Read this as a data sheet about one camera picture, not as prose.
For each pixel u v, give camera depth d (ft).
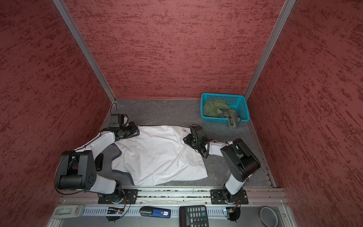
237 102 3.71
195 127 2.60
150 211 2.16
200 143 2.39
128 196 2.53
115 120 2.34
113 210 2.39
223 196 2.22
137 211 2.33
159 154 2.93
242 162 1.50
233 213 2.33
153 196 2.49
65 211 2.23
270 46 2.87
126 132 2.54
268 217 2.29
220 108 3.32
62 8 2.33
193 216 2.22
